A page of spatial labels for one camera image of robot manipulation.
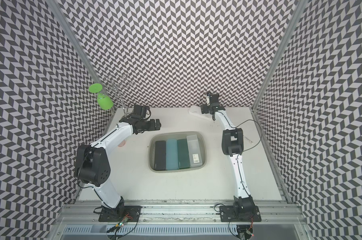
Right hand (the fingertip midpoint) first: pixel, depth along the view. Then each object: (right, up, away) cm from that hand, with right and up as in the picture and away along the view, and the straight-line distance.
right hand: (209, 106), depth 112 cm
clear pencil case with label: (-12, -32, -23) cm, 42 cm away
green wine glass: (-70, +2, -19) cm, 72 cm away
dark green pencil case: (-19, -31, -21) cm, 42 cm away
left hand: (-37, -14, -19) cm, 44 cm away
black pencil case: (-33, -33, -20) cm, 51 cm away
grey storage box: (-7, -23, -16) cm, 29 cm away
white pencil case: (-10, -3, +4) cm, 11 cm away
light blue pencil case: (-26, -32, -20) cm, 46 cm away
